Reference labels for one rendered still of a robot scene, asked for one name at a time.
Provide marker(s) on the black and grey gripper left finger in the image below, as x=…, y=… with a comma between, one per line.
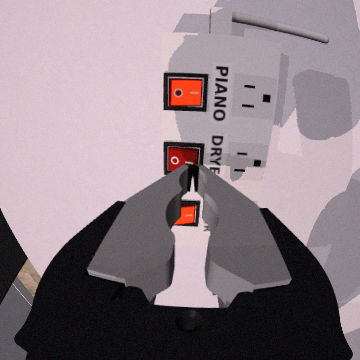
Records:
x=129, y=244

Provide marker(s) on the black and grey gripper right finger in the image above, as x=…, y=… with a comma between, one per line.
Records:
x=251, y=250

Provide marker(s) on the grey power strip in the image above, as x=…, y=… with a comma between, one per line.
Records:
x=218, y=99

